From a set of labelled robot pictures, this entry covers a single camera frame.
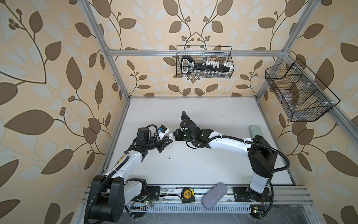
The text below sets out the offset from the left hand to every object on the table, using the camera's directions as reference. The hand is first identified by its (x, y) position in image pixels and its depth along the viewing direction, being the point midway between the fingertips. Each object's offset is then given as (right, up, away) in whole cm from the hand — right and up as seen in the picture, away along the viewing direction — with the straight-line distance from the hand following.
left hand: (171, 138), depth 83 cm
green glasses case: (+60, +3, +16) cm, 62 cm away
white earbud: (-1, -14, +3) cm, 14 cm away
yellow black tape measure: (+10, -28, -11) cm, 31 cm away
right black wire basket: (+72, +24, -10) cm, 76 cm away
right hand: (+1, +2, -1) cm, 3 cm away
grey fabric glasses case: (+23, -28, -12) cm, 38 cm away
